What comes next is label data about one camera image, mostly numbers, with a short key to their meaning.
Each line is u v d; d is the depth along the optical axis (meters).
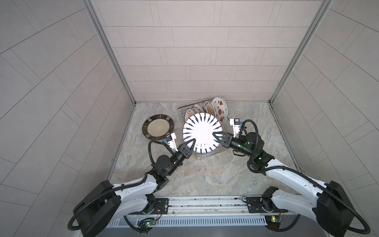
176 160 0.66
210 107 0.98
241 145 0.63
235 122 0.66
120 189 0.45
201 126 0.70
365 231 0.36
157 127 1.00
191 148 0.68
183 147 0.65
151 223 0.64
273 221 0.68
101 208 0.40
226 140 0.65
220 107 0.96
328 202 0.39
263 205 0.64
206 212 0.71
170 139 0.66
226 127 0.67
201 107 0.96
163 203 0.72
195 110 0.93
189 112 0.97
